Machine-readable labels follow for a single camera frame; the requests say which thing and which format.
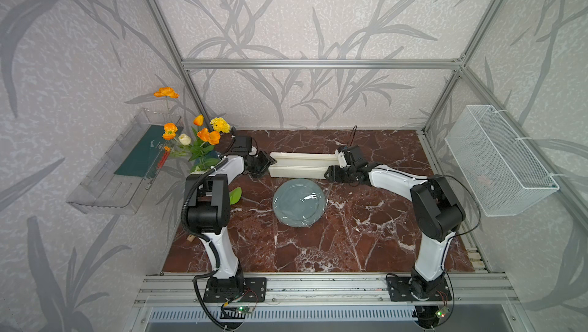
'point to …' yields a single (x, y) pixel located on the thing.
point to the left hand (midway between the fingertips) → (274, 162)
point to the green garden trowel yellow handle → (235, 195)
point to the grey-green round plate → (298, 203)
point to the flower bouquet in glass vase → (200, 146)
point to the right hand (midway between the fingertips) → (330, 173)
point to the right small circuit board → (442, 312)
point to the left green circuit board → (243, 310)
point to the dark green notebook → (143, 159)
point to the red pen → (163, 159)
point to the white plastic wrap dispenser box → (301, 164)
